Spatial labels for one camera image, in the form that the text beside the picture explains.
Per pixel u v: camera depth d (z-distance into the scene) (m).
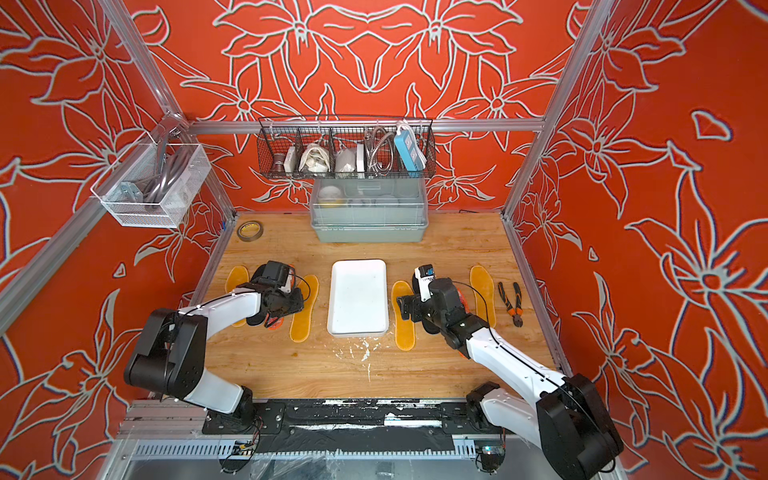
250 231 1.14
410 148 0.87
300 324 0.89
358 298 0.96
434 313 0.70
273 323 0.78
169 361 0.45
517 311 0.91
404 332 0.88
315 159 0.91
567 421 0.40
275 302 0.71
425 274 0.73
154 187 0.73
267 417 0.73
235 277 1.01
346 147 0.96
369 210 1.00
